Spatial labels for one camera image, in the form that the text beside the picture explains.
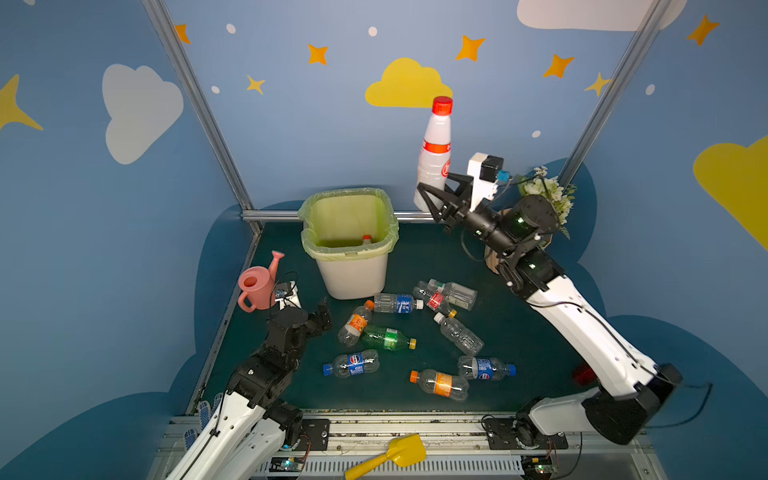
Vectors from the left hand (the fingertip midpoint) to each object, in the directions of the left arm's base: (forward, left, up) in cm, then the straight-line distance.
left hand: (315, 303), depth 75 cm
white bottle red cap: (+33, -11, -11) cm, 37 cm away
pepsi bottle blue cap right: (-10, -48, -16) cm, 51 cm away
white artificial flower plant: (+39, -65, +9) cm, 77 cm away
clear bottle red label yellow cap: (+12, -34, -17) cm, 40 cm away
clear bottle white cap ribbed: (+1, -39, -17) cm, 43 cm away
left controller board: (-32, +5, -22) cm, 39 cm away
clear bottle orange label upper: (+2, -8, -20) cm, 21 cm away
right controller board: (-32, -56, -22) cm, 68 cm away
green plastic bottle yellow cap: (-2, -16, -16) cm, 23 cm away
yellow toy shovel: (-29, -23, -20) cm, 42 cm away
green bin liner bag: (+33, -2, -2) cm, 33 cm away
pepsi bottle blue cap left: (-9, -10, -17) cm, 21 cm away
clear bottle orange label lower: (-14, -33, -16) cm, 40 cm away
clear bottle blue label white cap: (+10, -21, -16) cm, 28 cm away
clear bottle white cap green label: (+16, -42, -19) cm, 49 cm away
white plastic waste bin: (+17, -7, -13) cm, 22 cm away
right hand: (+8, -26, +33) cm, 43 cm away
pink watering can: (+11, +21, -9) cm, 25 cm away
